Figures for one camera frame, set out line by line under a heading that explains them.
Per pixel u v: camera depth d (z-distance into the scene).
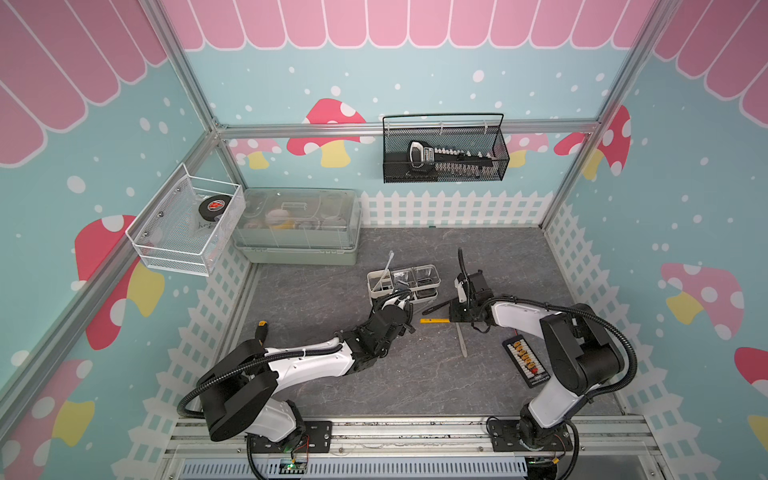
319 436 0.74
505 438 0.73
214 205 0.79
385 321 0.61
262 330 0.92
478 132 0.91
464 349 0.89
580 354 0.47
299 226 1.00
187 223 0.80
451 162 0.88
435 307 0.97
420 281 0.94
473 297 0.77
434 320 0.94
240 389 0.43
